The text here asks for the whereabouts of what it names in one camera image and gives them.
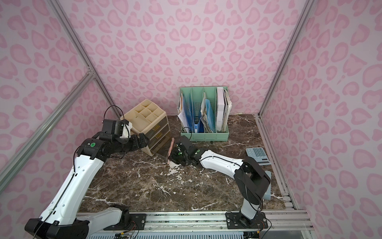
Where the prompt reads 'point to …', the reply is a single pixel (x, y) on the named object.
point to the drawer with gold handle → (160, 144)
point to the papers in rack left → (180, 107)
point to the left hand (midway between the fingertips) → (142, 140)
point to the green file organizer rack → (195, 96)
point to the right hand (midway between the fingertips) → (165, 158)
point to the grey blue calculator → (259, 155)
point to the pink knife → (172, 143)
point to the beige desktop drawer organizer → (151, 120)
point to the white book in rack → (220, 109)
